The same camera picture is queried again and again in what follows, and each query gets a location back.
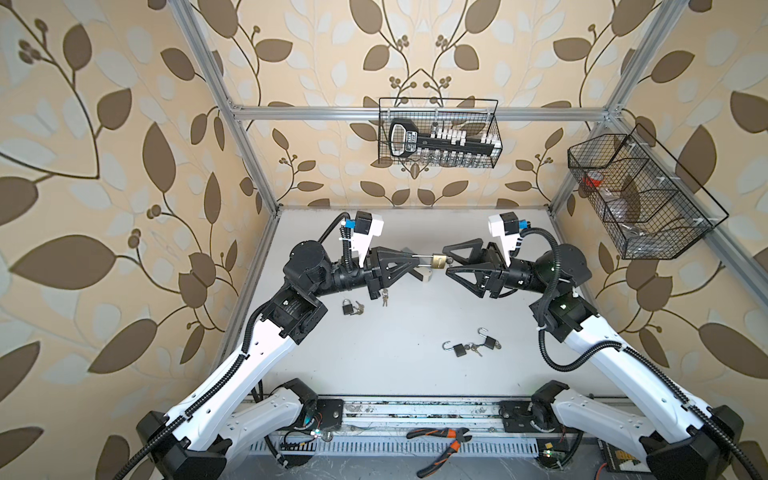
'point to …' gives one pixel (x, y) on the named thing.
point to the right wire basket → (650, 206)
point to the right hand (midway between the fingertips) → (448, 265)
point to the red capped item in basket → (593, 181)
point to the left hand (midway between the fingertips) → (418, 263)
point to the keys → (473, 347)
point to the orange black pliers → (455, 434)
